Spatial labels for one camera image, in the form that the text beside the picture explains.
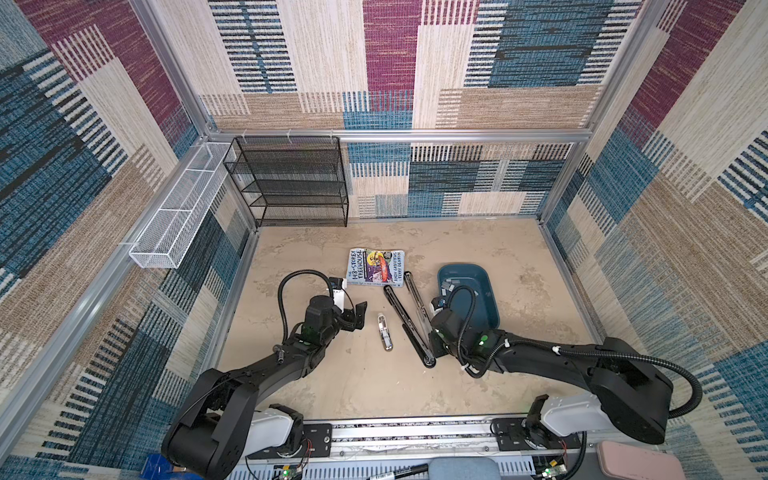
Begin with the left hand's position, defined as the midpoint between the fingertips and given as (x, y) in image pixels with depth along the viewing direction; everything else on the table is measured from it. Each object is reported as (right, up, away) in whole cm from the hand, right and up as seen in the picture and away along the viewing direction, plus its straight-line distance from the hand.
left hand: (353, 297), depth 88 cm
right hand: (+24, -11, -1) cm, 26 cm away
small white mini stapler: (+9, -11, +1) cm, 14 cm away
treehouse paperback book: (+7, +7, +17) cm, 19 cm away
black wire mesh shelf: (-25, +39, +23) cm, 52 cm away
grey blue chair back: (+27, -35, -21) cm, 48 cm away
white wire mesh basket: (-42, +16, -17) cm, 48 cm away
